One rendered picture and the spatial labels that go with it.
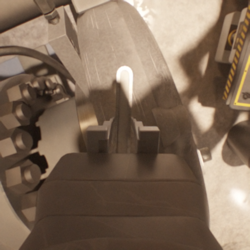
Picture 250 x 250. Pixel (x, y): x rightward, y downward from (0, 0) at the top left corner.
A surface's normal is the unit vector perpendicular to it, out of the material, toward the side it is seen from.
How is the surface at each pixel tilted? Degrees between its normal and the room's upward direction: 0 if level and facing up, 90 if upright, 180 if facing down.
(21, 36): 0
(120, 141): 4
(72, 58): 40
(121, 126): 4
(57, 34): 50
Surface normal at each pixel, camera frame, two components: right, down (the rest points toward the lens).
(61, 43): 0.23, 0.85
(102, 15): -0.22, -0.48
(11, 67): 0.04, 0.37
